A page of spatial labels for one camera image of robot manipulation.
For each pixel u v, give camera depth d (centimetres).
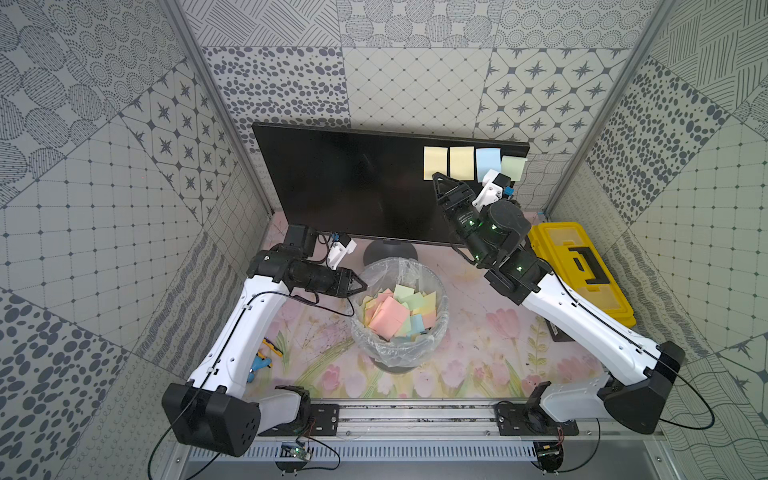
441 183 59
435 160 65
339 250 67
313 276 60
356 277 67
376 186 99
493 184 56
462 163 64
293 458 70
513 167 64
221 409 37
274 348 85
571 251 88
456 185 55
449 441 72
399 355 59
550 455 73
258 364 81
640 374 39
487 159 63
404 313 71
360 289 70
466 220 54
